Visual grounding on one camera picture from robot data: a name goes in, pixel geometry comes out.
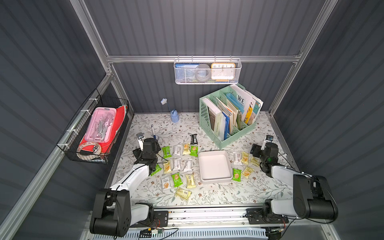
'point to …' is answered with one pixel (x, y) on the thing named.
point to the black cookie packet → (194, 140)
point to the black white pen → (283, 155)
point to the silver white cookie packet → (166, 182)
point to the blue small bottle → (174, 112)
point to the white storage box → (214, 167)
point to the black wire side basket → (75, 134)
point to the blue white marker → (154, 136)
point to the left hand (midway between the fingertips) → (144, 144)
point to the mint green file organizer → (206, 125)
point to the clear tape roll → (97, 152)
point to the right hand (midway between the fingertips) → (263, 146)
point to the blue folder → (227, 127)
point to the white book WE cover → (244, 98)
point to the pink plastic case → (101, 125)
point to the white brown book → (215, 117)
